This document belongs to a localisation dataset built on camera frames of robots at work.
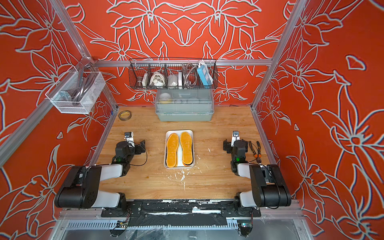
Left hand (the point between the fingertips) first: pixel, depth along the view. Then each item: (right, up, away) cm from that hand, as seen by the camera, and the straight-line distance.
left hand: (137, 140), depth 93 cm
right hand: (+60, +1, -1) cm, 61 cm away
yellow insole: (+22, -4, 0) cm, 23 cm away
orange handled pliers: (+77, -9, -2) cm, 77 cm away
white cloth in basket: (+14, +38, -3) cm, 40 cm away
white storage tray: (+27, -7, +1) cm, 28 cm away
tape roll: (-18, +16, +22) cm, 33 cm away
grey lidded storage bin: (+30, +23, +6) cm, 38 cm away
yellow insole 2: (+32, -5, 0) cm, 32 cm away
